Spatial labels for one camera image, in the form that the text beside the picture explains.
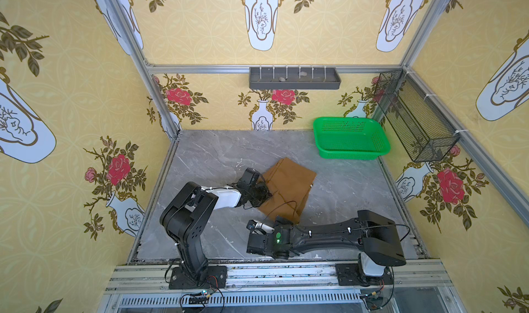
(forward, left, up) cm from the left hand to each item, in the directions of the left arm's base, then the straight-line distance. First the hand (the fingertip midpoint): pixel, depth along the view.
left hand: (275, 197), depth 94 cm
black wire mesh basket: (+8, -54, +33) cm, 64 cm away
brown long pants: (+5, -7, +2) cm, 9 cm away
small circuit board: (-37, +27, -2) cm, 46 cm away
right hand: (-18, +1, +4) cm, 19 cm away
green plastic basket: (+34, -41, +1) cm, 54 cm away
